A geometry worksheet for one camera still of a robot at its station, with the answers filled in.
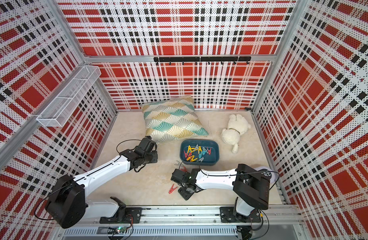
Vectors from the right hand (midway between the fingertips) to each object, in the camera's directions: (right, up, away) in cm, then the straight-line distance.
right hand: (189, 191), depth 81 cm
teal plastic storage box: (+6, +19, +15) cm, 25 cm away
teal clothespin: (+10, +20, +15) cm, 27 cm away
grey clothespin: (+4, +22, +15) cm, 27 cm away
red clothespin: (-3, +18, +15) cm, 23 cm away
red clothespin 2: (+13, +20, +15) cm, 28 cm away
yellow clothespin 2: (+1, +15, +12) cm, 19 cm away
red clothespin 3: (-10, +1, +1) cm, 10 cm away
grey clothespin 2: (+7, +15, +12) cm, 20 cm away
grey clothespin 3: (-7, +13, +11) cm, 18 cm away
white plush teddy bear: (+33, +36, +20) cm, 53 cm away
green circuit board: (-32, -13, -12) cm, 36 cm away
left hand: (-20, +19, +7) cm, 28 cm away
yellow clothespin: (0, +21, +15) cm, 26 cm away
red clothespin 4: (-3, +10, +9) cm, 14 cm away
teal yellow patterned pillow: (-11, +40, +14) cm, 44 cm away
